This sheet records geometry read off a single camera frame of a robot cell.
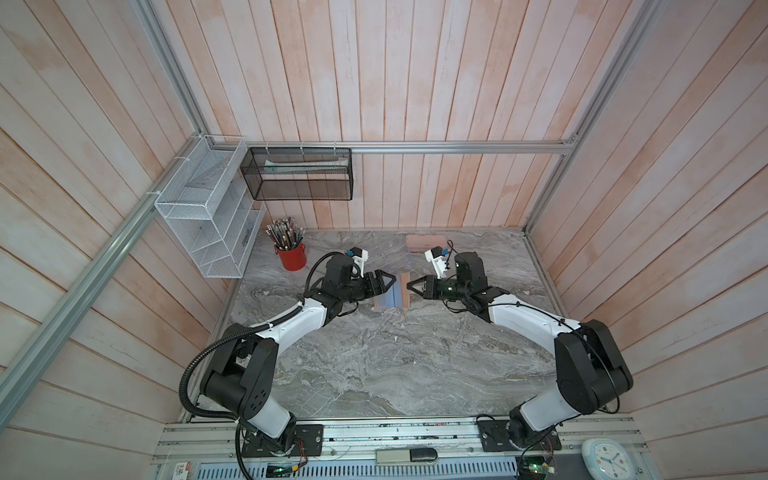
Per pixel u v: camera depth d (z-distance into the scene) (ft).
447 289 2.45
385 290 2.51
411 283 2.75
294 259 3.51
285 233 3.19
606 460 2.25
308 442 2.42
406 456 2.23
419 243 3.68
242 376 1.45
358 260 2.62
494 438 2.40
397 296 2.78
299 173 3.45
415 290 2.69
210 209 2.26
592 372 1.46
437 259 2.61
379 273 2.56
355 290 2.49
